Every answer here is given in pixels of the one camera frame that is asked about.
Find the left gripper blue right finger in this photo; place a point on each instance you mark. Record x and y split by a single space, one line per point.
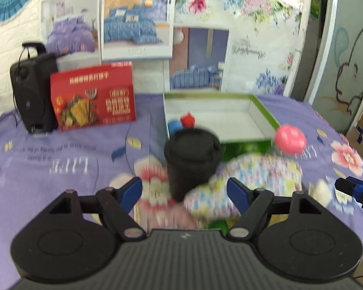
239 194

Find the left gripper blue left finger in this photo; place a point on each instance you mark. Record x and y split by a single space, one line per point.
128 195

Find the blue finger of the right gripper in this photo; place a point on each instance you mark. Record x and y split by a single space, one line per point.
350 186

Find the floral oven mitt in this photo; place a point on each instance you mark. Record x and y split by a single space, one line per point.
275 173

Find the blue towel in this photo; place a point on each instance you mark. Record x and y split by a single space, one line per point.
174 126

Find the red fabric rose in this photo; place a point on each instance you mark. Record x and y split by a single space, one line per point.
187 120

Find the white towel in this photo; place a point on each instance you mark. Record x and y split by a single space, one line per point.
323 191

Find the pink lace drawstring pouch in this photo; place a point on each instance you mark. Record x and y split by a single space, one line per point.
174 217

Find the black lidded coffee cup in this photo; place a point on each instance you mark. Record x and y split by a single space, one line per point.
192 157

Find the green white cardboard tray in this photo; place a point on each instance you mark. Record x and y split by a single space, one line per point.
241 122

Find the clear jar pink lid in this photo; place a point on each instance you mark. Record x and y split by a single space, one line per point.
290 140

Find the red cracker box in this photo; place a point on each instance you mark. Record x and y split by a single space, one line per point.
93 96

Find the black speaker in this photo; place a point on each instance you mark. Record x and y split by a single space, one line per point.
31 87

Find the white floral fabric package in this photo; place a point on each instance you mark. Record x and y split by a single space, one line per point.
245 46

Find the blue bedding poster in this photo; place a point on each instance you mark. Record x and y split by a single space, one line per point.
137 29

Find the purple bedding poster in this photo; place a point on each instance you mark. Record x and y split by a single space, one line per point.
70 30

